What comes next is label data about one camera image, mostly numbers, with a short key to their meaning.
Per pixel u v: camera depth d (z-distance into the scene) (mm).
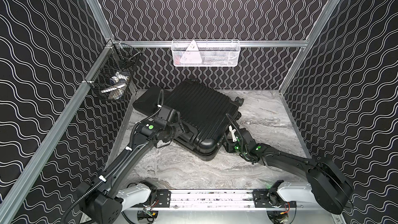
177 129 676
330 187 418
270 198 663
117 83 857
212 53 1260
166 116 566
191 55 895
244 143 662
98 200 367
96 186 382
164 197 747
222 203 748
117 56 959
